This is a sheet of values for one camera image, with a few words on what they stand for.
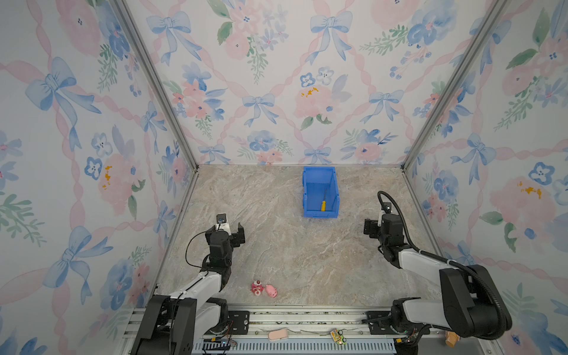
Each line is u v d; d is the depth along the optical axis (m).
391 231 0.69
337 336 0.70
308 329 0.74
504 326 0.39
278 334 0.70
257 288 0.78
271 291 0.80
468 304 0.42
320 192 1.10
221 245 0.66
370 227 0.84
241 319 0.75
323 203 1.03
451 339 0.69
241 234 0.82
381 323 0.73
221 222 0.74
